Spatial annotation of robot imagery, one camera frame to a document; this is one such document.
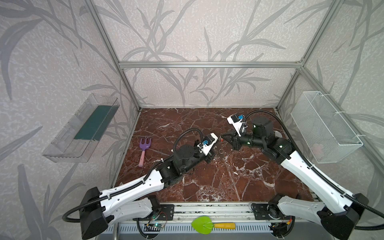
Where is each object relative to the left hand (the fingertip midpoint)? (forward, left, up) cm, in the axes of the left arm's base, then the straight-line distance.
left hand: (219, 137), depth 65 cm
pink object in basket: (-1, -50, -10) cm, 51 cm away
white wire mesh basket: (0, -46, +4) cm, 46 cm away
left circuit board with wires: (-29, +28, -30) cm, 50 cm away
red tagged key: (+1, -1, -4) cm, 4 cm away
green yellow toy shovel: (-30, +7, -29) cm, 42 cm away
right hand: (+4, -2, -1) cm, 4 cm away
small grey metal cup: (+18, -42, -25) cm, 52 cm away
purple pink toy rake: (+12, +46, -32) cm, 58 cm away
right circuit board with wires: (-32, -30, -31) cm, 54 cm away
